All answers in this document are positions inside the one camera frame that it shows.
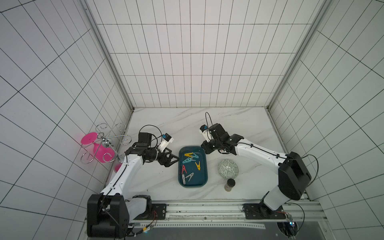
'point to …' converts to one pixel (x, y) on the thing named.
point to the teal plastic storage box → (192, 167)
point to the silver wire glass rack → (106, 139)
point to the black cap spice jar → (231, 182)
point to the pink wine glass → (103, 154)
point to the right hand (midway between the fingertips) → (197, 147)
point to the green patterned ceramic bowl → (227, 169)
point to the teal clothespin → (189, 159)
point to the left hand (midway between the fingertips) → (172, 157)
